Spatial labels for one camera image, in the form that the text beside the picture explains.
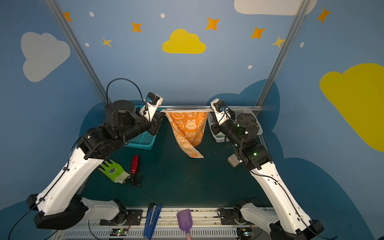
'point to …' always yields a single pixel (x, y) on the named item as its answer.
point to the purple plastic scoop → (185, 220)
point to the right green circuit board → (244, 232)
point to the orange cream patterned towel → (189, 127)
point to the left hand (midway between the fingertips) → (163, 111)
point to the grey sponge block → (233, 160)
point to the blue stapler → (153, 214)
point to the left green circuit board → (119, 232)
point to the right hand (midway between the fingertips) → (215, 106)
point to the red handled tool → (134, 164)
